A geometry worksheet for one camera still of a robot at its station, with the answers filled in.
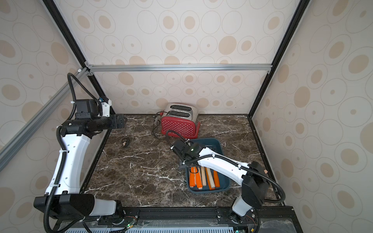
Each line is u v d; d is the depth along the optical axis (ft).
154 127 3.47
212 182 2.67
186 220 2.39
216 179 2.78
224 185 2.73
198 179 2.72
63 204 1.23
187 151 1.87
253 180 1.37
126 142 3.30
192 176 2.74
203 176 2.80
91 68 2.97
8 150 1.68
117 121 2.12
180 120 3.09
